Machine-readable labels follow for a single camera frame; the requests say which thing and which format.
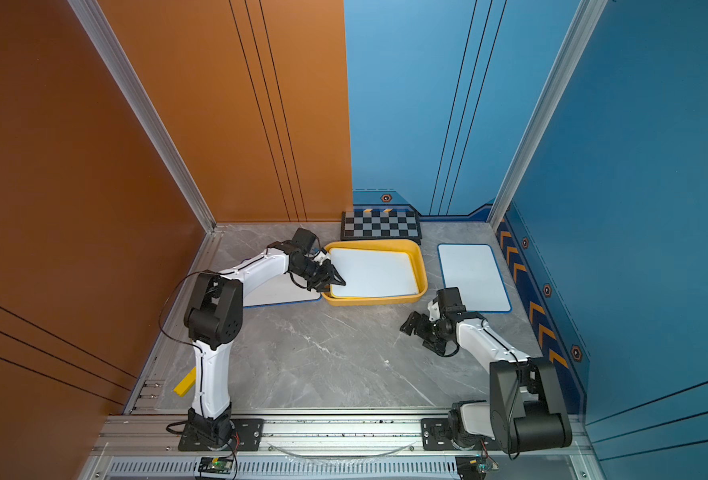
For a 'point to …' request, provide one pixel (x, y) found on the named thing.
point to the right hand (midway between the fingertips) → (412, 334)
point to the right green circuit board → (474, 467)
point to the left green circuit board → (218, 465)
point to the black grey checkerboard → (401, 224)
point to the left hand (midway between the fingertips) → (345, 280)
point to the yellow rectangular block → (186, 383)
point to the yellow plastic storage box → (403, 246)
